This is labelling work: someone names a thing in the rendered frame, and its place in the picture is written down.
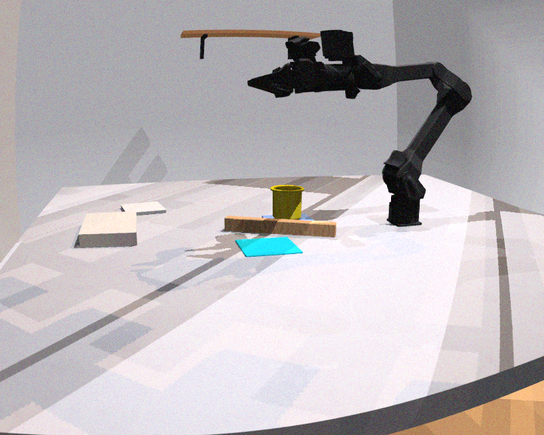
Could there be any tan wooden bar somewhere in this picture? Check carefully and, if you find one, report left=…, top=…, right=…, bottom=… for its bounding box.
left=225, top=216, right=337, bottom=237

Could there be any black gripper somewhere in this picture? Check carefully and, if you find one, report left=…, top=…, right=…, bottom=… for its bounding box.
left=247, top=59, right=332, bottom=98

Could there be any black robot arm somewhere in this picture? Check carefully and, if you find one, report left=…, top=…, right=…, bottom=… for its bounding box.
left=285, top=29, right=472, bottom=227

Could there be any yellow cup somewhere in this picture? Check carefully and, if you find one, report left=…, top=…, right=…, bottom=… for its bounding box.
left=271, top=185, right=305, bottom=220

